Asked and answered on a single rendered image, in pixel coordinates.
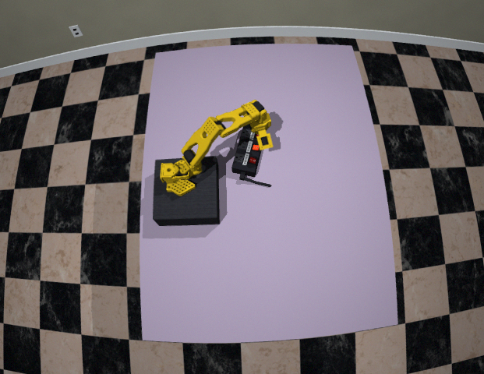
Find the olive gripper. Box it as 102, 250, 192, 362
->
249, 113, 273, 150

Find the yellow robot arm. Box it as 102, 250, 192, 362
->
161, 100, 267, 196

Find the black power strip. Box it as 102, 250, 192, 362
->
231, 125, 271, 187

